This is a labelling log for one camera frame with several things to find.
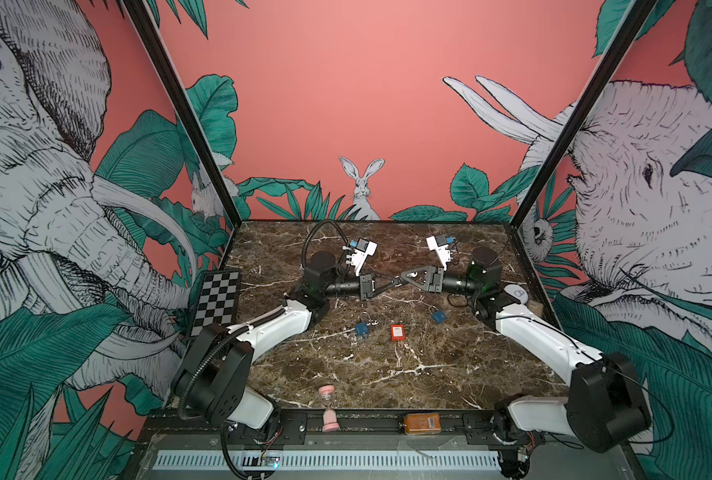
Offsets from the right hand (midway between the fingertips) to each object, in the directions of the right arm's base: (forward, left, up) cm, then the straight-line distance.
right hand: (403, 277), depth 71 cm
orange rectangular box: (-27, -5, -24) cm, 36 cm away
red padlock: (-2, 0, -27) cm, 27 cm away
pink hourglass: (-27, +18, -25) cm, 41 cm away
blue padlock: (-1, +10, -27) cm, 29 cm away
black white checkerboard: (+7, +57, -23) cm, 62 cm away
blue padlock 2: (+4, -14, -27) cm, 30 cm away
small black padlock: (0, +2, -1) cm, 2 cm away
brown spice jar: (+5, -45, -25) cm, 52 cm away
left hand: (-1, +1, 0) cm, 2 cm away
